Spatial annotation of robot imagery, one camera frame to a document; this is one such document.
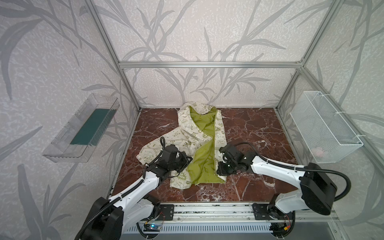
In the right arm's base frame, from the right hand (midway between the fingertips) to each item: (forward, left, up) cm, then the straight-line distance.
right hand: (215, 168), depth 82 cm
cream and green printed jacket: (+23, +9, -2) cm, 25 cm away
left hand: (+6, +11, +5) cm, 14 cm away
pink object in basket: (+3, -50, +14) cm, 52 cm away
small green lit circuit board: (-26, +30, -6) cm, 41 cm away
